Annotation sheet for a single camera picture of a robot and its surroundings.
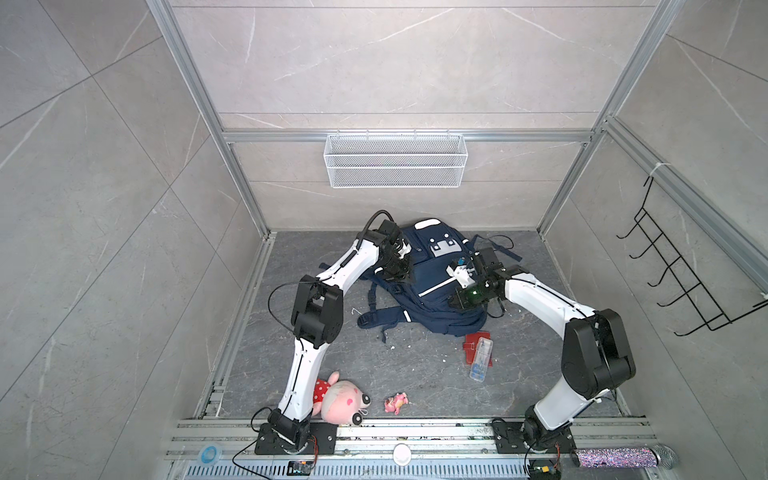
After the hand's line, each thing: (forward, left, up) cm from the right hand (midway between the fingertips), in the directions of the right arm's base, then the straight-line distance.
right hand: (451, 299), depth 90 cm
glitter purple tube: (-41, -43, -5) cm, 59 cm away
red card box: (-12, -5, -7) cm, 15 cm away
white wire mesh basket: (+42, +16, +22) cm, 50 cm away
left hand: (+8, +10, +3) cm, 13 cm away
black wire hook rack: (-14, -48, +24) cm, 55 cm away
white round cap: (-39, +17, -8) cm, 43 cm away
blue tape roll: (-38, +64, -7) cm, 75 cm away
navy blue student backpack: (+1, +9, +1) cm, 9 cm away
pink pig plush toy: (-28, +32, 0) cm, 43 cm away
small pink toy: (-28, +19, -5) cm, 34 cm away
